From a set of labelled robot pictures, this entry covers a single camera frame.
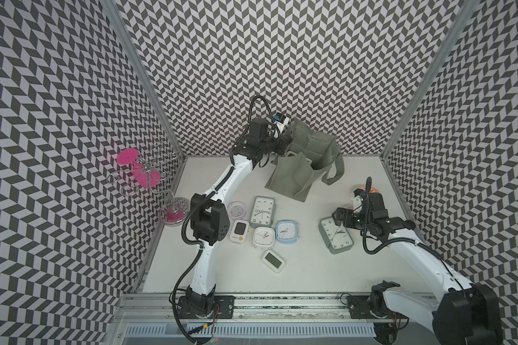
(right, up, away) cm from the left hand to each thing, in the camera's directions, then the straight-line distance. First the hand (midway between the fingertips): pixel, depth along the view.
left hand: (292, 139), depth 85 cm
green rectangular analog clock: (-12, -31, +9) cm, 34 cm away
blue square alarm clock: (-2, -38, +3) cm, 38 cm away
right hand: (+20, -32, -1) cm, 38 cm away
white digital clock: (-8, -47, -4) cm, 48 cm away
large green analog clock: (+19, -40, +2) cm, 44 cm away
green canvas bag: (+9, -3, +17) cm, 19 cm away
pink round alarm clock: (-24, -30, +9) cm, 39 cm away
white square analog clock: (-12, -40, +1) cm, 41 cm away
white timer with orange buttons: (-22, -37, +2) cm, 43 cm away
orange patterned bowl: (+39, -21, +13) cm, 46 cm away
